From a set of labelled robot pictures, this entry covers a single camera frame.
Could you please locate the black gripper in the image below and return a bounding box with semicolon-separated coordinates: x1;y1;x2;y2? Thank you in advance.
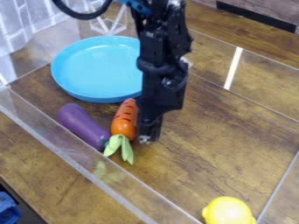
136;18;192;144

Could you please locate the orange toy carrot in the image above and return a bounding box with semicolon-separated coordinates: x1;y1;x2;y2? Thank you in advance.
104;98;137;165

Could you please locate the purple toy eggplant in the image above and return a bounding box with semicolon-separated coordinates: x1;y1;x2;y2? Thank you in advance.
57;103;110;151

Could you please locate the yellow toy lemon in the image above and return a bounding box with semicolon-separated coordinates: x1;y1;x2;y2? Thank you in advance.
201;196;257;224

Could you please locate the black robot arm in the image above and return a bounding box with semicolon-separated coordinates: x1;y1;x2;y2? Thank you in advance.
118;0;192;144

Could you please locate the blue round plastic tray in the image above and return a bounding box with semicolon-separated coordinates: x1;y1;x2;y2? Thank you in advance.
50;36;142;103

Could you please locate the dark baseboard strip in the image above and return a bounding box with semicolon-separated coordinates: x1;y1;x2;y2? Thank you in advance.
216;0;296;33

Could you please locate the blue object at corner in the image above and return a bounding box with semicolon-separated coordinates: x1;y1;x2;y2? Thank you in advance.
0;192;21;224

